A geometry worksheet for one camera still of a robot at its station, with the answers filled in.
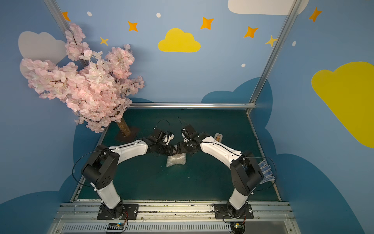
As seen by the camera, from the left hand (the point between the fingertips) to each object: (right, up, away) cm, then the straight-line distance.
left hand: (176, 150), depth 92 cm
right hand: (+5, +2, -5) cm, 8 cm away
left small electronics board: (-29, -35, -20) cm, 50 cm away
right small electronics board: (+33, -36, -19) cm, 53 cm away
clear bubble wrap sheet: (+1, -4, -7) cm, 8 cm away
